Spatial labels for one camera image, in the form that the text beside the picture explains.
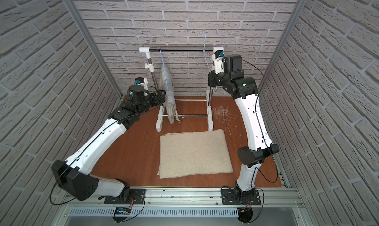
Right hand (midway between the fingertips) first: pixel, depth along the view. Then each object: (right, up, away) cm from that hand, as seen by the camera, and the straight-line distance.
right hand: (204, 73), depth 68 cm
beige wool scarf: (-5, -44, +19) cm, 48 cm away
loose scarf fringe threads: (+17, -21, +41) cm, 49 cm away
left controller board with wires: (-41, -69, +3) cm, 80 cm away
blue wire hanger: (-25, +8, +23) cm, 35 cm away
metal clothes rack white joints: (-29, -16, +38) cm, 50 cm away
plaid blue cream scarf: (-22, -2, +20) cm, 30 cm away
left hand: (-24, -6, +6) cm, 26 cm away
